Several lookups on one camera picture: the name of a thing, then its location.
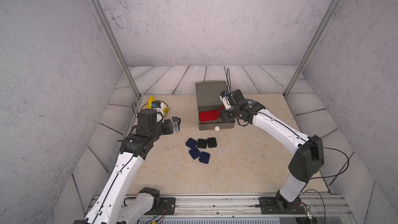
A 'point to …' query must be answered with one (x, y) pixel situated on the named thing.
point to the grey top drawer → (223, 124)
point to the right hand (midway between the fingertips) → (225, 112)
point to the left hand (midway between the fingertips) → (175, 120)
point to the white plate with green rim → (165, 106)
